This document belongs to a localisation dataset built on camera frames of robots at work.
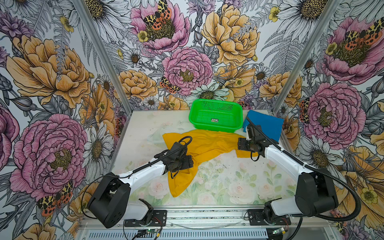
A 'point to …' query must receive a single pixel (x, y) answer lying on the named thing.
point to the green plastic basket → (216, 115)
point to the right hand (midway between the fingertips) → (244, 147)
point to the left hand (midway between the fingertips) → (186, 168)
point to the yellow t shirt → (203, 142)
